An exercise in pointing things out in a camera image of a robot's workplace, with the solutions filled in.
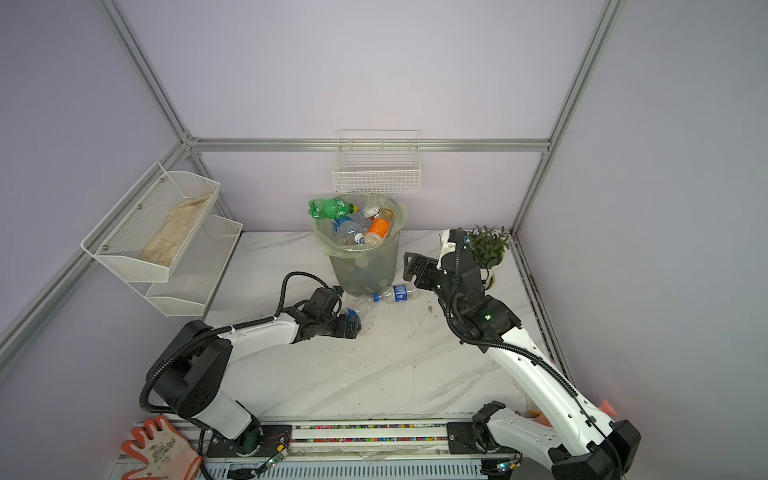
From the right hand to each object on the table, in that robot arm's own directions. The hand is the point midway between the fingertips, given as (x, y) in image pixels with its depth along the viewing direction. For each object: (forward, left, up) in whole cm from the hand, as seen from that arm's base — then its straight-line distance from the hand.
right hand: (416, 256), depth 70 cm
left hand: (-3, +21, -30) cm, 36 cm away
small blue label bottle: (+4, +16, -29) cm, 34 cm away
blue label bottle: (+7, +5, -27) cm, 29 cm away
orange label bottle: (+15, +10, -5) cm, 19 cm away
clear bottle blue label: (+19, +20, -10) cm, 29 cm away
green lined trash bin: (+7, +14, -4) cm, 16 cm away
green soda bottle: (+24, +25, -5) cm, 35 cm away
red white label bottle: (+27, +14, -9) cm, 32 cm away
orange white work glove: (-37, +60, -31) cm, 77 cm away
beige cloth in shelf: (+4, +65, -1) cm, 65 cm away
